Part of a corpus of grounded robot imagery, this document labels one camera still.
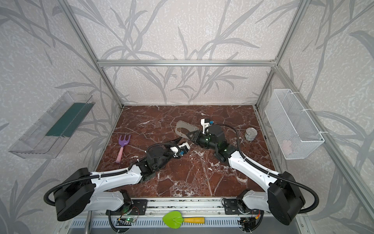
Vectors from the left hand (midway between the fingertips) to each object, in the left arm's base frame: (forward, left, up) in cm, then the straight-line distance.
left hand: (183, 133), depth 77 cm
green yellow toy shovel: (-37, +3, -19) cm, 41 cm away
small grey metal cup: (+11, -44, -16) cm, 48 cm away
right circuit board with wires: (-38, -33, -22) cm, 55 cm away
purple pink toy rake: (+5, +43, -21) cm, 48 cm away
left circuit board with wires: (-37, +25, -21) cm, 49 cm away
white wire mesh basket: (-7, -49, +14) cm, 52 cm away
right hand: (0, -1, +4) cm, 4 cm away
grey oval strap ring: (+4, -2, +2) cm, 4 cm away
